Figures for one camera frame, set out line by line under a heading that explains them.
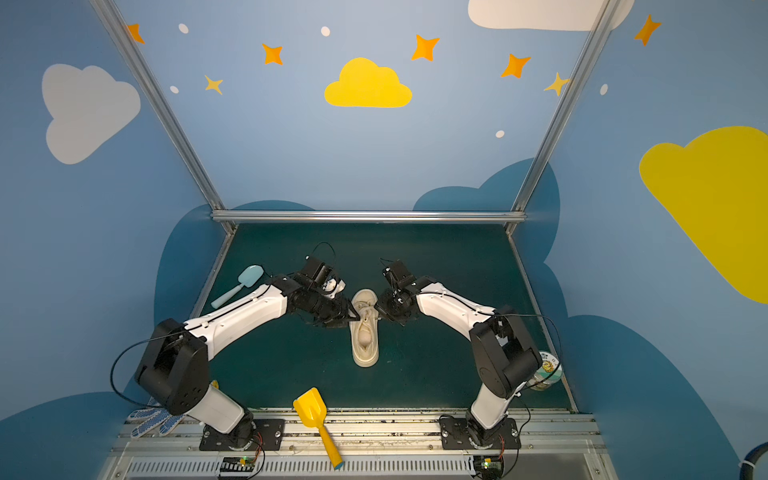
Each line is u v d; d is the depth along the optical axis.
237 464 0.73
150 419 0.76
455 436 0.74
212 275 1.11
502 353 0.46
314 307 0.72
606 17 0.69
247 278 1.05
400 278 0.72
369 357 0.83
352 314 0.80
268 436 0.74
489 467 0.73
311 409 0.78
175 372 0.44
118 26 0.70
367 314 0.88
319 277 0.70
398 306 0.77
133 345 0.43
